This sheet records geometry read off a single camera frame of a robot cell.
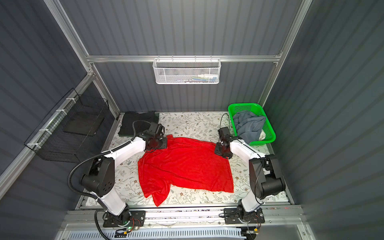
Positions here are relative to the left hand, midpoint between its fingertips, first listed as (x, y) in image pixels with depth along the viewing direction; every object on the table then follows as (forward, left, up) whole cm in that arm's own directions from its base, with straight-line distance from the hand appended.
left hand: (165, 143), depth 93 cm
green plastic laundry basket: (+30, -51, 0) cm, 60 cm away
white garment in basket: (+5, -66, -3) cm, 66 cm away
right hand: (-7, -35, -3) cm, 35 cm away
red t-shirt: (-11, -12, -7) cm, 18 cm away
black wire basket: (-8, +44, +19) cm, 49 cm away
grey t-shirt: (+7, -54, +6) cm, 55 cm away
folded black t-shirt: (+19, +30, -6) cm, 36 cm away
